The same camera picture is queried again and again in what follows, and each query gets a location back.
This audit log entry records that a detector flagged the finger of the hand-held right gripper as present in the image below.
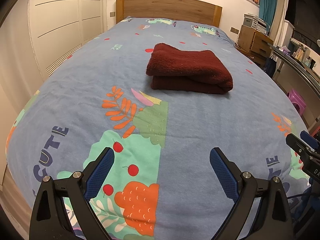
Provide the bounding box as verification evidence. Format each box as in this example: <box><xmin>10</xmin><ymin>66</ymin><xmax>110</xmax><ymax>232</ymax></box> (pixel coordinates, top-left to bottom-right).
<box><xmin>286</xmin><ymin>133</ymin><xmax>310</xmax><ymax>155</ymax></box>
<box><xmin>300</xmin><ymin>130</ymin><xmax>320</xmax><ymax>148</ymax></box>

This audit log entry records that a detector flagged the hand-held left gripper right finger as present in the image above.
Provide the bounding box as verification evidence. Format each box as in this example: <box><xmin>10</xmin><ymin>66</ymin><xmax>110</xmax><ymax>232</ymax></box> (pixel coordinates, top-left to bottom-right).
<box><xmin>209</xmin><ymin>147</ymin><xmax>293</xmax><ymax>240</ymax></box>

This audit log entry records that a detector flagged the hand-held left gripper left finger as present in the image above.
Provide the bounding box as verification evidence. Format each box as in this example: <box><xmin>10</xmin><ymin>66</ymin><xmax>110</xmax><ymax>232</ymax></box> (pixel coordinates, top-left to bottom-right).
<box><xmin>29</xmin><ymin>147</ymin><xmax>115</xmax><ymax>240</ymax></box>

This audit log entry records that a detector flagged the dark red knit sweater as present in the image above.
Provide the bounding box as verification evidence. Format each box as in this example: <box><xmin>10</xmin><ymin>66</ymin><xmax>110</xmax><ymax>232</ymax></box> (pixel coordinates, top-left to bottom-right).
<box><xmin>146</xmin><ymin>42</ymin><xmax>233</xmax><ymax>95</ymax></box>

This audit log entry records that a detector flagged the purple plastic stool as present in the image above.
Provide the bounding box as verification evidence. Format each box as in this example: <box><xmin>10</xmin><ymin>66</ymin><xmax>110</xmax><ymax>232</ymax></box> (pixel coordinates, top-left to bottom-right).
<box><xmin>286</xmin><ymin>89</ymin><xmax>307</xmax><ymax>113</ymax></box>

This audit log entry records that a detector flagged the dark blue cloth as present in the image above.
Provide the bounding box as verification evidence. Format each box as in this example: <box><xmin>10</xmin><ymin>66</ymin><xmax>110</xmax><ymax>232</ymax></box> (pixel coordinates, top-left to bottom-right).
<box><xmin>291</xmin><ymin>182</ymin><xmax>317</xmax><ymax>228</ymax></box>

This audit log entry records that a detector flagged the bed with blue patterned cover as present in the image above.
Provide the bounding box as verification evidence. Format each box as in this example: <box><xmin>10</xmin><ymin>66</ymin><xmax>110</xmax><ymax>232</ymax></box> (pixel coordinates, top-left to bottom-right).
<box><xmin>5</xmin><ymin>17</ymin><xmax>312</xmax><ymax>240</ymax></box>

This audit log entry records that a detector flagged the dark-edged desk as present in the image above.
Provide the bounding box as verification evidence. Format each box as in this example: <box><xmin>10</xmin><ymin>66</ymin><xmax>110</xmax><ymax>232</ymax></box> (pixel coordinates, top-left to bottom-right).
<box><xmin>269</xmin><ymin>42</ymin><xmax>320</xmax><ymax>90</ymax></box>

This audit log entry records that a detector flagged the dark blue bag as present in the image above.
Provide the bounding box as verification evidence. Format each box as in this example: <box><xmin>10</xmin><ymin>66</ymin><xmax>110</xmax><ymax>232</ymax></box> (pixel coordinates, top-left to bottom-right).
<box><xmin>265</xmin><ymin>56</ymin><xmax>277</xmax><ymax>77</ymax></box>

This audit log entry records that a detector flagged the white cabinet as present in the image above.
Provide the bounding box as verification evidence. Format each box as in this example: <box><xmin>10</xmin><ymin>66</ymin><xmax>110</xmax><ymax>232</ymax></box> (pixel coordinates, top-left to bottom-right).
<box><xmin>282</xmin><ymin>21</ymin><xmax>294</xmax><ymax>48</ymax></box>

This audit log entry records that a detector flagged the wooden nightstand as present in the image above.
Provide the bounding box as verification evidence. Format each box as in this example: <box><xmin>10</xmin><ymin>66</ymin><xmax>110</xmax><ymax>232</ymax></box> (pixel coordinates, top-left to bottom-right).
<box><xmin>237</xmin><ymin>24</ymin><xmax>274</xmax><ymax>64</ymax></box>

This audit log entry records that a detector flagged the grey printer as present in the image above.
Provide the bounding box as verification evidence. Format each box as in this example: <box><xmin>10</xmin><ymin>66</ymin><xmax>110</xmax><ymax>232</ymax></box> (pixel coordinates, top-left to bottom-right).
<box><xmin>243</xmin><ymin>14</ymin><xmax>270</xmax><ymax>34</ymax></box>

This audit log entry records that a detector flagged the teal curtain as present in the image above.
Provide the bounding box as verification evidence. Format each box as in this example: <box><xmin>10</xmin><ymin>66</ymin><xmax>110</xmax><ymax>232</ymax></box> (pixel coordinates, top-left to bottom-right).
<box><xmin>258</xmin><ymin>0</ymin><xmax>279</xmax><ymax>32</ymax></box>

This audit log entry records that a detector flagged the white wardrobe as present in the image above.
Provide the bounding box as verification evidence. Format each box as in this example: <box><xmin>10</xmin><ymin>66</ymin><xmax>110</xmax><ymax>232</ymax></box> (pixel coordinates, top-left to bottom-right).
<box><xmin>27</xmin><ymin>0</ymin><xmax>118</xmax><ymax>80</ymax></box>

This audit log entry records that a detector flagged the wooden headboard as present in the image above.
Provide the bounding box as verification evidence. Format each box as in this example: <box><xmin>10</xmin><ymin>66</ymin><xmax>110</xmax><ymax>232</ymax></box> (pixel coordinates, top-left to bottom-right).
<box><xmin>116</xmin><ymin>0</ymin><xmax>223</xmax><ymax>27</ymax></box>

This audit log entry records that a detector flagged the black cable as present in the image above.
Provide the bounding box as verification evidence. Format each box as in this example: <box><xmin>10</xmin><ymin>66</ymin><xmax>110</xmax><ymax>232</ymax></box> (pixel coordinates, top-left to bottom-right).
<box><xmin>287</xmin><ymin>190</ymin><xmax>310</xmax><ymax>202</ymax></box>

